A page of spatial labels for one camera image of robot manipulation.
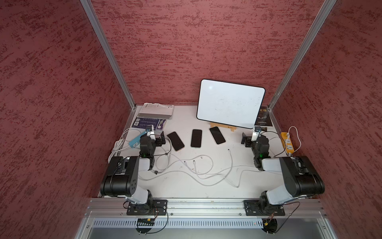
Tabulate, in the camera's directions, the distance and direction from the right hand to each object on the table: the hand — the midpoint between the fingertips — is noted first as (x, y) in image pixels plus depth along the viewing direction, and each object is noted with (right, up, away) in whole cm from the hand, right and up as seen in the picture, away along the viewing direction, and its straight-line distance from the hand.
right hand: (249, 134), depth 94 cm
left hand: (-61, 0, -1) cm, 61 cm away
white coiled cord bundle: (-85, -7, +4) cm, 86 cm away
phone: (-49, -5, +4) cm, 49 cm away
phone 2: (-35, -4, +6) cm, 35 cm away
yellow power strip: (+25, -5, +1) cm, 25 cm away
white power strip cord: (+29, -1, +5) cm, 30 cm away
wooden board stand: (-9, +4, +7) cm, 12 cm away
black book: (+16, +11, +16) cm, 25 cm away
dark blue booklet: (-75, +7, +12) cm, 76 cm away
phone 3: (-20, -2, +9) cm, 22 cm away
